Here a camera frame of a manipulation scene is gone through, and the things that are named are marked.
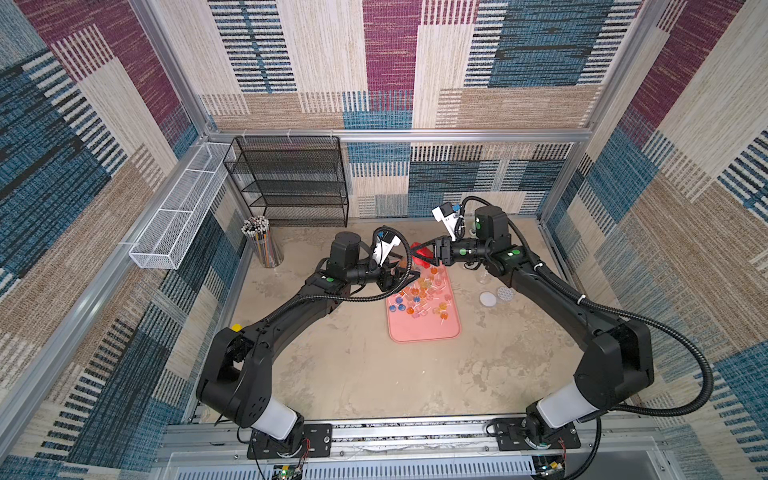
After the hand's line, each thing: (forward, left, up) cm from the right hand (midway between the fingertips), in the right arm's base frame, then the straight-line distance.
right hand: (420, 253), depth 77 cm
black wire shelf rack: (+42, +43, -9) cm, 61 cm away
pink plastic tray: (-7, +4, -28) cm, 29 cm away
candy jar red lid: (-2, 0, +3) cm, 4 cm away
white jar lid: (+3, -24, -28) cm, 37 cm away
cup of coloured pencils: (+17, +48, -19) cm, 54 cm away
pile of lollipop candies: (+4, -4, -26) cm, 27 cm away
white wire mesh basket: (+17, +76, -8) cm, 78 cm away
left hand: (-2, +2, -3) cm, 4 cm away
